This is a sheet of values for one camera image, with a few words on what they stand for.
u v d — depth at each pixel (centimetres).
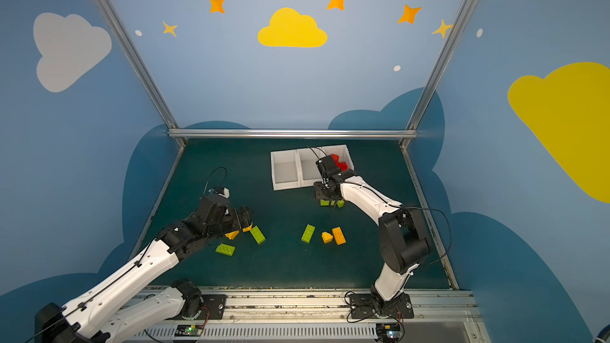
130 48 85
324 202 85
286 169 107
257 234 89
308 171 106
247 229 71
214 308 75
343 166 98
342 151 112
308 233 90
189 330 71
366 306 75
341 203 97
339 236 90
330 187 67
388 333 71
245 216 71
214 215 59
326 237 88
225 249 86
